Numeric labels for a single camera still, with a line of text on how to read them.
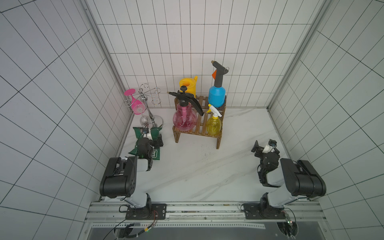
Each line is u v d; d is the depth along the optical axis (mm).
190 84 797
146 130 794
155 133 992
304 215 728
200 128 899
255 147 830
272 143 754
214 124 806
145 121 926
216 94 772
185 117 841
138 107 830
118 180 455
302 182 448
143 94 876
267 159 710
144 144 712
